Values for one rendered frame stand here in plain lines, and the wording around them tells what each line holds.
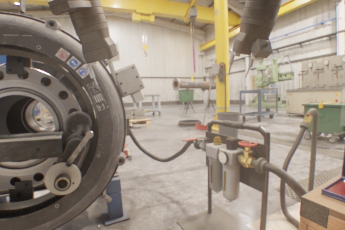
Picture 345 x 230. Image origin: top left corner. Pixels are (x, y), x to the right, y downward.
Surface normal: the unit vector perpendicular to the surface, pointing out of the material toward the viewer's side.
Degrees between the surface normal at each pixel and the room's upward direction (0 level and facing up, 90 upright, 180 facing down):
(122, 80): 90
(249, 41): 110
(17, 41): 90
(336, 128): 90
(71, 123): 90
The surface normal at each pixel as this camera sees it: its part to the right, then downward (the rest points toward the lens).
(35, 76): 0.47, 0.07
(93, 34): -0.08, 0.61
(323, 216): -0.89, 0.07
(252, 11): -0.77, 0.21
